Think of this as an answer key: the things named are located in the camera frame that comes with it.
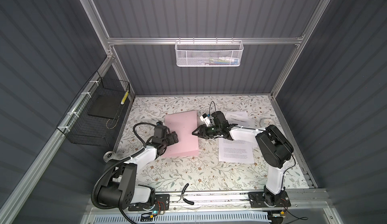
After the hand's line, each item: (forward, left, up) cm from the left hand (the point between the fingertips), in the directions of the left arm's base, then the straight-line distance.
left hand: (171, 136), depth 92 cm
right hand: (-3, -15, +4) cm, 16 cm away
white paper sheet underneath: (+15, -48, -4) cm, 51 cm away
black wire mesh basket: (-2, +35, +22) cm, 41 cm away
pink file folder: (+10, -8, 0) cm, 13 cm away
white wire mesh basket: (+67, -30, +18) cm, 75 cm away
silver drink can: (-14, +29, +8) cm, 34 cm away
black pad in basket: (+4, +29, +26) cm, 39 cm away
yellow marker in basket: (+12, +23, +23) cm, 35 cm away
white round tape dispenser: (+8, -63, -1) cm, 63 cm away
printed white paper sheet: (-10, -41, -5) cm, 43 cm away
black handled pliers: (-34, -8, -5) cm, 35 cm away
